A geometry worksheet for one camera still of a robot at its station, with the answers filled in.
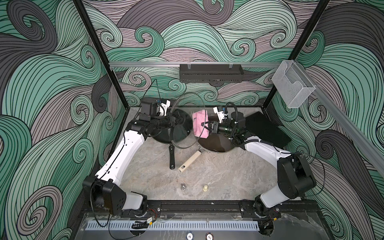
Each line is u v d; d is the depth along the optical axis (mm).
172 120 645
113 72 1001
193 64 933
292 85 777
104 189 383
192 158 813
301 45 840
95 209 417
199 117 782
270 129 1017
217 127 714
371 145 523
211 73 955
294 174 446
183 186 774
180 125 738
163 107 684
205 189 781
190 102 1217
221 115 744
